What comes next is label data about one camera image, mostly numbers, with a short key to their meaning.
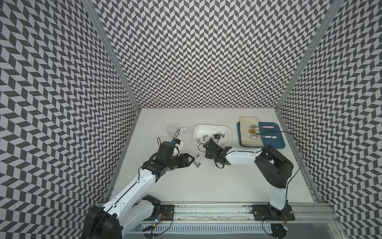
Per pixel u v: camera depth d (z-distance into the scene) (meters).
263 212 0.74
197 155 0.93
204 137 0.99
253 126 1.06
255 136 1.02
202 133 1.00
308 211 0.75
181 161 0.69
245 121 1.08
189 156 0.75
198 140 0.99
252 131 1.04
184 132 0.98
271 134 1.01
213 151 0.72
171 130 0.98
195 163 0.90
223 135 1.02
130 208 0.42
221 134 1.02
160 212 0.71
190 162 0.73
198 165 0.88
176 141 0.74
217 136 0.84
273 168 0.50
